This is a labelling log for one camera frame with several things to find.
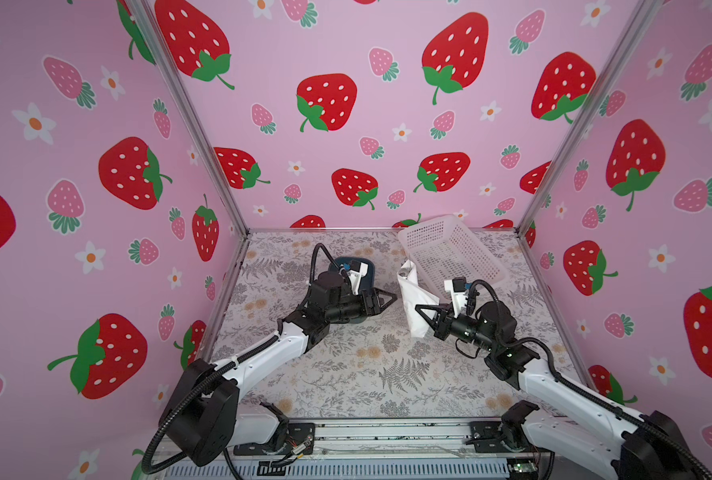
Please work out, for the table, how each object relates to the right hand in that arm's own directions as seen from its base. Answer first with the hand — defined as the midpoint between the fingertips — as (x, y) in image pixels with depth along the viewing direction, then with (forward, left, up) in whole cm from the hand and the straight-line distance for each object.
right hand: (416, 308), depth 74 cm
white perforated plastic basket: (+42, -12, -21) cm, 48 cm away
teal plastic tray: (+17, +15, -15) cm, 27 cm away
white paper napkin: (+4, +1, +1) cm, 4 cm away
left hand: (+2, +6, 0) cm, 6 cm away
